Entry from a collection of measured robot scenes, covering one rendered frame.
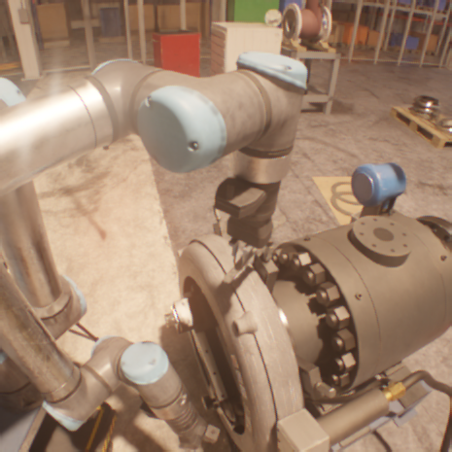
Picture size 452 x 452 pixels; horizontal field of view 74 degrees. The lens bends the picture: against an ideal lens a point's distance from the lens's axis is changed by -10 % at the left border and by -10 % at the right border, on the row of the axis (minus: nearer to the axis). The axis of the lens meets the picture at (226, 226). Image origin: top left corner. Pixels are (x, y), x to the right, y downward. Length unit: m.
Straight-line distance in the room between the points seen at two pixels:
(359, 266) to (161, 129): 0.86
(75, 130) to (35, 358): 0.43
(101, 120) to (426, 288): 1.09
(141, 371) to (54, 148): 0.45
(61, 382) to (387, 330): 0.89
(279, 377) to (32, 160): 0.66
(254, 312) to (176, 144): 0.54
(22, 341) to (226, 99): 0.52
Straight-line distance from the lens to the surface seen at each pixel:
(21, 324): 0.65
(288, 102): 0.42
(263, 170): 0.46
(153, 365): 0.69
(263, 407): 0.85
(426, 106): 5.57
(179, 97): 0.33
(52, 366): 0.70
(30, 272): 0.84
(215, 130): 0.33
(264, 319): 0.80
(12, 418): 1.16
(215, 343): 1.17
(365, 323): 1.05
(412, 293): 1.19
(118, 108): 0.42
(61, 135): 0.40
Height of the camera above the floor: 1.59
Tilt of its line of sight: 38 degrees down
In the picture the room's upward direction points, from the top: 2 degrees clockwise
